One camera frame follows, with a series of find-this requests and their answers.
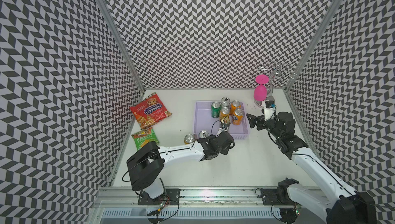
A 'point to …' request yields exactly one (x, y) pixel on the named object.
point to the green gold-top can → (225, 120)
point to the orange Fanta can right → (237, 118)
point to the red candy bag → (149, 111)
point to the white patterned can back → (226, 102)
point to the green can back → (215, 108)
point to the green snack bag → (144, 137)
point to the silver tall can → (203, 134)
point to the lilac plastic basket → (202, 120)
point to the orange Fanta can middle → (223, 112)
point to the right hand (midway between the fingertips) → (255, 114)
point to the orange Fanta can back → (235, 104)
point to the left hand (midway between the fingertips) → (222, 142)
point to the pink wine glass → (260, 91)
